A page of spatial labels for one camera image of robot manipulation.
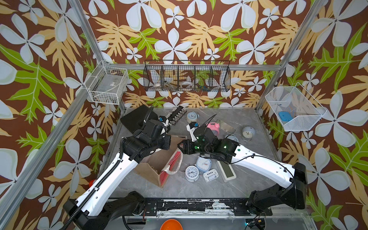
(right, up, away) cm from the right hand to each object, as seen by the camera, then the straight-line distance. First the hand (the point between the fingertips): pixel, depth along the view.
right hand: (179, 145), depth 71 cm
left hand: (-5, +4, +1) cm, 7 cm away
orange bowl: (-4, -38, -4) cm, 38 cm away
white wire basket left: (-45, +35, +14) cm, 58 cm away
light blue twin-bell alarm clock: (+36, +1, +27) cm, 45 cm away
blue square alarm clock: (+14, -14, +15) cm, 25 cm away
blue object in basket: (+61, +15, +9) cm, 63 cm away
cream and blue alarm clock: (+9, +16, +40) cm, 44 cm away
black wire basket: (+3, +44, +26) cm, 51 cm away
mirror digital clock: (+34, +8, +32) cm, 47 cm away
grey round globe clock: (+47, +4, +26) cm, 54 cm away
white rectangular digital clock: (+27, -17, +11) cm, 34 cm away
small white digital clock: (+18, -20, +13) cm, 30 cm away
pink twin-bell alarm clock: (+23, +8, +25) cm, 35 cm away
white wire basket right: (+67, +18, +4) cm, 70 cm away
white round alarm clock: (+7, -19, +11) cm, 23 cm away
